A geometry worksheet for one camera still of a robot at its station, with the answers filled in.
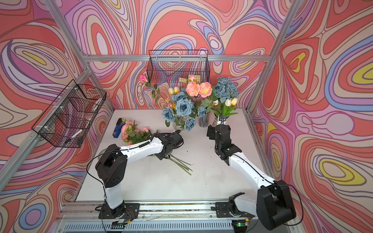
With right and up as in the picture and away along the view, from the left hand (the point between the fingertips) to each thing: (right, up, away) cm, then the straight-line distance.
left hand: (167, 151), depth 90 cm
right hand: (+30, +14, -6) cm, 34 cm away
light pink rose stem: (-18, +14, +12) cm, 25 cm away
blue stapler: (-34, +15, +6) cm, 38 cm away
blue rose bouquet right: (+35, +34, -9) cm, 50 cm away
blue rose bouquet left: (+11, +24, -18) cm, 32 cm away
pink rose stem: (+9, -8, 0) cm, 12 cm away
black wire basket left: (-53, +19, -12) cm, 58 cm away
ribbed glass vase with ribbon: (+24, +19, +14) cm, 34 cm away
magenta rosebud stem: (-7, +36, -2) cm, 37 cm away
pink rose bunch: (-24, +10, +3) cm, 26 cm away
